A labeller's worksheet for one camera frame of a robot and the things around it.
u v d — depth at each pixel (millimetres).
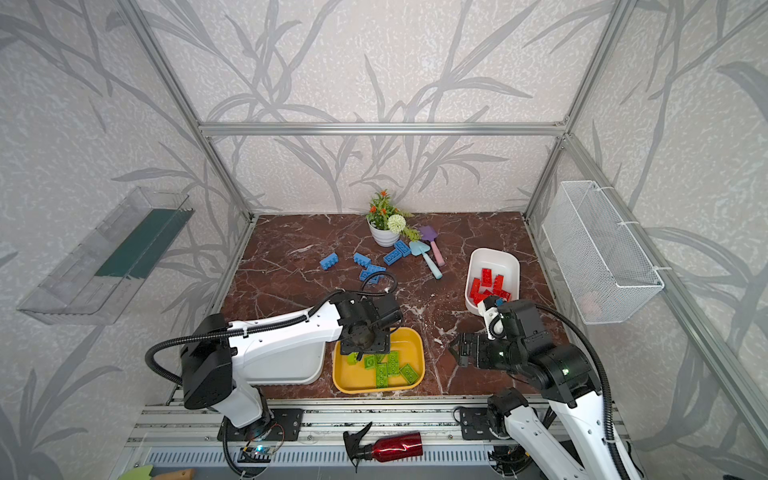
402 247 1083
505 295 967
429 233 1143
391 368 824
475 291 983
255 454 718
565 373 418
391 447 671
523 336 476
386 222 992
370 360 806
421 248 1081
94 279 642
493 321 587
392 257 1058
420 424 753
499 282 983
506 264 1031
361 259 1046
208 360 420
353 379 806
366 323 566
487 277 1010
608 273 609
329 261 1046
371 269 1019
